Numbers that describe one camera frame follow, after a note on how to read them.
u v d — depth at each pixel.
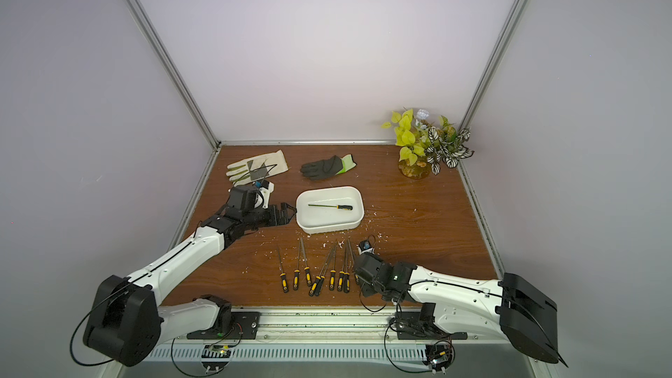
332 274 0.83
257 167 1.10
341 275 0.82
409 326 0.73
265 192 0.78
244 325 0.74
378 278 0.60
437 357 0.70
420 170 1.06
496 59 0.89
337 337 0.73
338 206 0.97
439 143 0.88
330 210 0.98
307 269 0.83
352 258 0.85
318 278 0.81
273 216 0.74
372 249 0.74
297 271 0.83
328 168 1.10
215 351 0.72
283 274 0.83
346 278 0.81
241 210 0.65
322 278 0.81
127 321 0.40
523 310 0.40
